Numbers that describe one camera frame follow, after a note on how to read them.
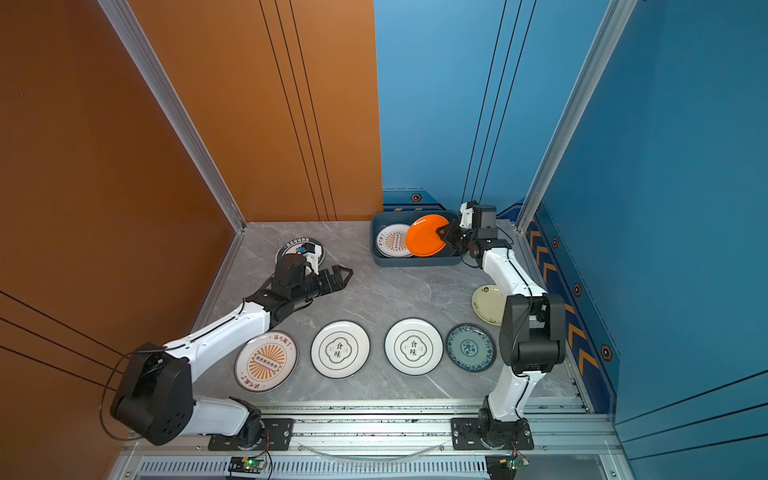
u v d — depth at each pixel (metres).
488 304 0.97
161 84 0.81
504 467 0.70
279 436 0.74
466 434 0.72
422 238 0.92
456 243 0.83
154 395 0.44
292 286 0.66
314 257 0.78
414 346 0.87
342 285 0.76
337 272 0.77
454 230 0.81
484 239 0.69
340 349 0.87
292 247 1.12
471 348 0.87
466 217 0.83
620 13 0.69
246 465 0.71
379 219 1.13
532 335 0.49
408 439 0.74
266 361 0.85
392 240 1.13
